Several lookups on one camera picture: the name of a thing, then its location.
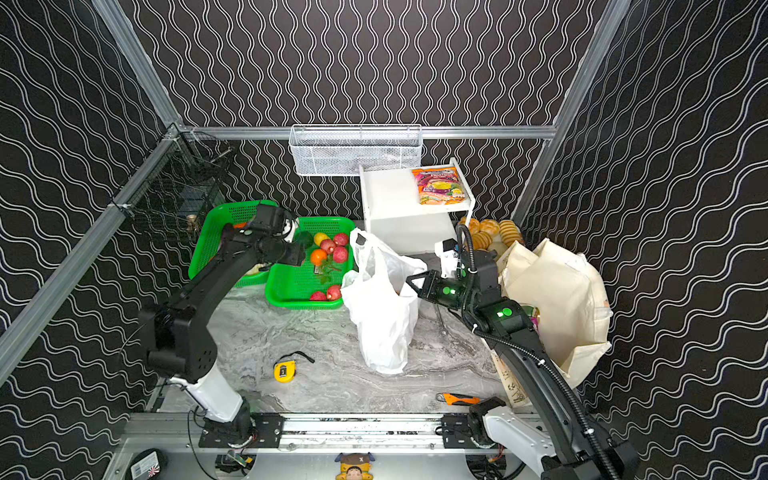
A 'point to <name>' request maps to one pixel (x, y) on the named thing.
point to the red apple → (340, 254)
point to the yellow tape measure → (285, 371)
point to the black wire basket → (172, 190)
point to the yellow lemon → (319, 237)
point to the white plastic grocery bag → (379, 297)
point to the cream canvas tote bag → (568, 294)
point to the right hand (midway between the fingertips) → (407, 280)
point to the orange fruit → (318, 256)
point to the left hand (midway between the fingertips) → (304, 254)
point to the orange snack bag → (439, 186)
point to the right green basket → (291, 287)
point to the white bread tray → (491, 234)
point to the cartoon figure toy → (355, 466)
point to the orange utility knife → (456, 399)
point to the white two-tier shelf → (412, 205)
